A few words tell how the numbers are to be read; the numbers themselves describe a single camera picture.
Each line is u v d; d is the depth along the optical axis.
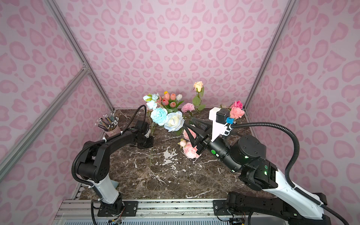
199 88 0.72
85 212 0.73
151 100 0.54
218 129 0.37
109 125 0.88
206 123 0.44
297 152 0.31
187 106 0.73
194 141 0.41
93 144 0.49
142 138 0.80
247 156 0.31
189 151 0.55
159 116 0.56
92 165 0.48
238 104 0.63
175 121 0.56
